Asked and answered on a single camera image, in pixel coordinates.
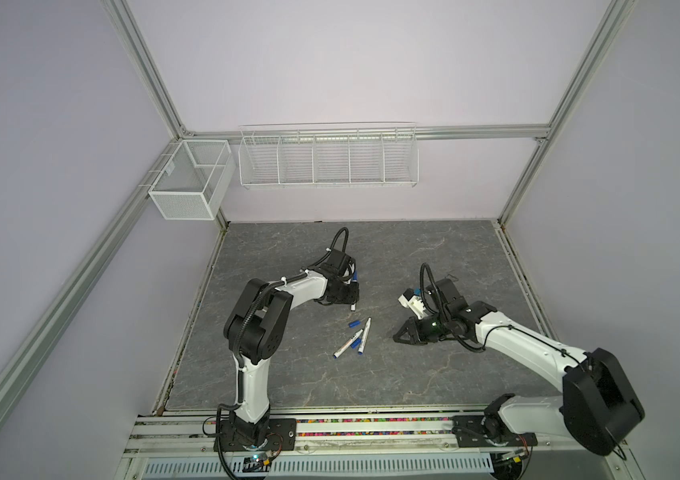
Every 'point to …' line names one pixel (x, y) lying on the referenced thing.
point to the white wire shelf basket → (329, 155)
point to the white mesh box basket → (193, 184)
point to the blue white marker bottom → (355, 278)
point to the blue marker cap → (354, 324)
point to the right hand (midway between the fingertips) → (396, 341)
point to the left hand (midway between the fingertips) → (358, 299)
